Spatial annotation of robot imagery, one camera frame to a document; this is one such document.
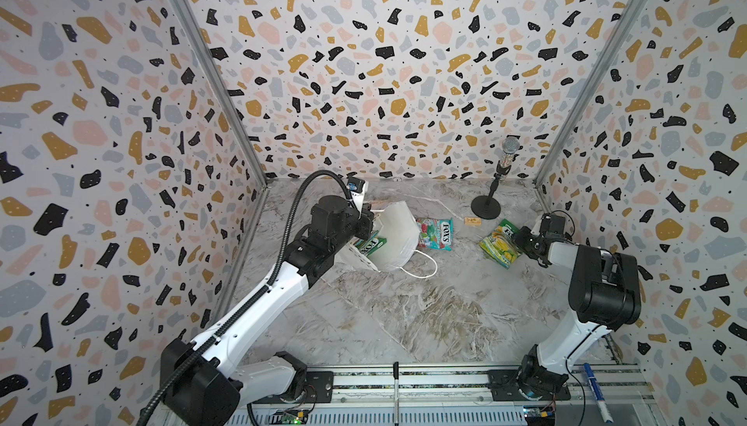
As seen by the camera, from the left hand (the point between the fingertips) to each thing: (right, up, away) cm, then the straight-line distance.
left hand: (369, 200), depth 73 cm
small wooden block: (+36, -7, +36) cm, 51 cm away
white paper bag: (+9, -9, +17) cm, 21 cm away
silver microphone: (+41, +16, +13) cm, 46 cm away
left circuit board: (-19, -52, -3) cm, 56 cm away
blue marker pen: (+57, -51, -3) cm, 77 cm away
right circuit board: (+42, -53, -2) cm, 68 cm away
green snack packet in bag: (0, -13, +19) cm, 23 cm away
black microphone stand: (+43, -2, +39) cm, 59 cm away
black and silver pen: (+7, -46, +2) cm, 47 cm away
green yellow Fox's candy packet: (+42, -15, +25) cm, 51 cm away
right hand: (+48, -9, +26) cm, 55 cm away
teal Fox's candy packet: (+21, -11, +29) cm, 38 cm away
